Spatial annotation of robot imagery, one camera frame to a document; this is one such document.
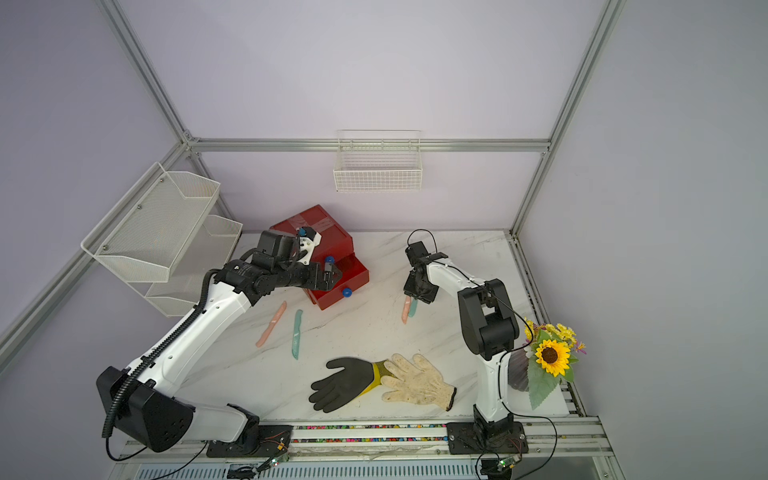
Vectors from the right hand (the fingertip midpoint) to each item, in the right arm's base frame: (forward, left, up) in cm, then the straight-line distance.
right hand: (417, 297), depth 99 cm
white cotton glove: (-28, +1, -1) cm, 28 cm away
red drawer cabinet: (+10, +26, +17) cm, 32 cm away
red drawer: (+1, +20, +12) cm, 23 cm away
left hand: (-7, +26, +22) cm, 35 cm away
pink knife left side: (-8, +48, -1) cm, 48 cm away
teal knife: (-11, +39, -1) cm, 40 cm away
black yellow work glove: (-27, +19, 0) cm, 33 cm away
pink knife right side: (-3, +4, -2) cm, 5 cm away
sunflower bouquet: (-29, -25, +23) cm, 45 cm away
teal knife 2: (-3, +1, -2) cm, 4 cm away
